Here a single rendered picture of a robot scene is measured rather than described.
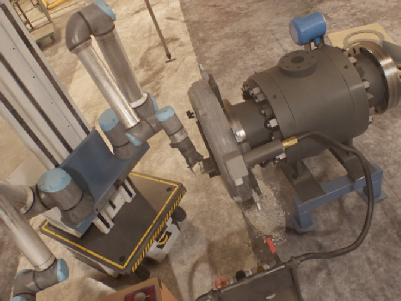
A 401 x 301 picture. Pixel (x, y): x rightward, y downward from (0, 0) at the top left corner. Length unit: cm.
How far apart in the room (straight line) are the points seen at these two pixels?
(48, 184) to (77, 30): 73
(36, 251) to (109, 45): 96
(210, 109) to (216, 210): 98
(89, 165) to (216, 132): 78
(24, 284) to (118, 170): 81
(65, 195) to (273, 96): 117
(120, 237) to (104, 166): 47
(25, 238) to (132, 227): 96
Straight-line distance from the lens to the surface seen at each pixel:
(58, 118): 196
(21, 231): 140
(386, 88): 218
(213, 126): 168
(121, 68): 178
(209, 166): 195
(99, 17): 165
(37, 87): 189
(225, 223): 240
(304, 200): 208
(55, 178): 176
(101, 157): 207
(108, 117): 193
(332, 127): 194
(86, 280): 264
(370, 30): 414
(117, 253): 218
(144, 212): 227
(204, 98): 176
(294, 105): 183
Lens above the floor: 193
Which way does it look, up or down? 41 degrees down
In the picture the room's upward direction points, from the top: 24 degrees counter-clockwise
